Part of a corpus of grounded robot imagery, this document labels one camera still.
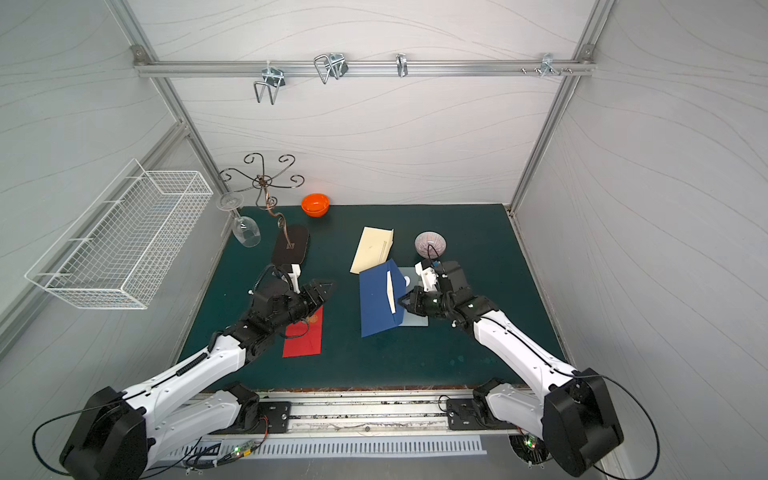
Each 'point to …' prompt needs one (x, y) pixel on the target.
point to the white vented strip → (329, 449)
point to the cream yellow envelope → (374, 248)
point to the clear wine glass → (245, 230)
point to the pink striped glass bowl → (430, 245)
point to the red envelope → (305, 337)
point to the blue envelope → (381, 289)
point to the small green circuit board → (244, 449)
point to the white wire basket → (122, 248)
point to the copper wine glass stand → (262, 184)
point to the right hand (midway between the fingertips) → (399, 299)
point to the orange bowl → (316, 205)
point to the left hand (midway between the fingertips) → (334, 289)
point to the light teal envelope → (412, 282)
